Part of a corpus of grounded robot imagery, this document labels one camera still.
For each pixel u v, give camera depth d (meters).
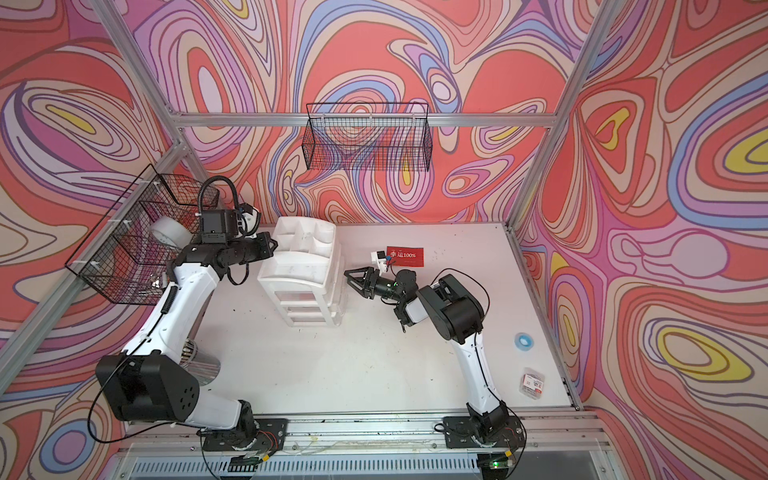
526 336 0.89
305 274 0.81
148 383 0.41
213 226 0.61
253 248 0.70
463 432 0.72
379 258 0.91
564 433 0.75
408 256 1.11
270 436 0.72
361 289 0.90
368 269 0.86
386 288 0.85
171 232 0.73
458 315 0.59
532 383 0.80
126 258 0.71
